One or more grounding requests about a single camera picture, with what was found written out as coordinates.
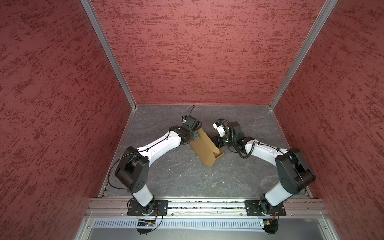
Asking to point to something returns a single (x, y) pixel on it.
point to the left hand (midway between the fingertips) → (193, 137)
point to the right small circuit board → (266, 222)
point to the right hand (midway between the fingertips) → (209, 142)
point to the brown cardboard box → (205, 149)
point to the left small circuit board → (143, 222)
